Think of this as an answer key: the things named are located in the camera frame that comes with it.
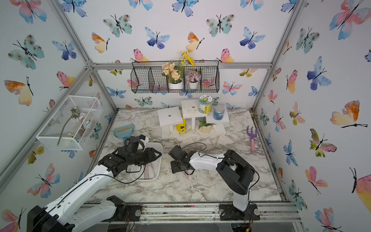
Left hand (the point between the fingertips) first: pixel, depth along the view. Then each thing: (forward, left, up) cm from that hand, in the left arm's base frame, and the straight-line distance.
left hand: (161, 154), depth 77 cm
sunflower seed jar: (+24, -24, +13) cm, 37 cm away
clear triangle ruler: (+17, -32, -17) cm, 40 cm away
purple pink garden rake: (+22, -61, -17) cm, 67 cm away
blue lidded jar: (+25, -33, +5) cm, 42 cm away
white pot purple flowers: (+41, -18, +18) cm, 49 cm away
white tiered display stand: (+26, -15, +6) cm, 31 cm away
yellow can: (+25, -10, -9) cm, 28 cm away
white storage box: (-2, +9, -17) cm, 19 cm away
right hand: (0, -7, -15) cm, 16 cm away
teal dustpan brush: (+27, +32, -15) cm, 44 cm away
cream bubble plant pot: (+24, -26, -8) cm, 36 cm away
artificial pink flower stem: (+16, +43, +14) cm, 48 cm away
